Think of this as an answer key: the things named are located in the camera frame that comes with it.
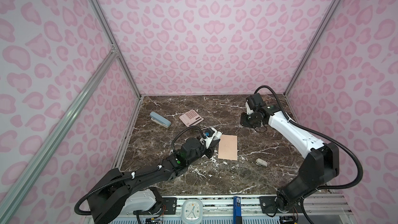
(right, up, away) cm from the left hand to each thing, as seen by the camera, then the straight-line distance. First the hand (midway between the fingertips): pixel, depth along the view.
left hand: (218, 136), depth 76 cm
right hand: (+14, +6, +8) cm, 17 cm away
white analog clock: (-12, -33, -7) cm, 35 cm away
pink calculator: (-16, +7, +28) cm, 33 cm away
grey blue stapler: (-36, +6, +25) cm, 44 cm away
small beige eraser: (+24, -15, +8) cm, 30 cm away
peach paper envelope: (+7, -11, +16) cm, 21 cm away
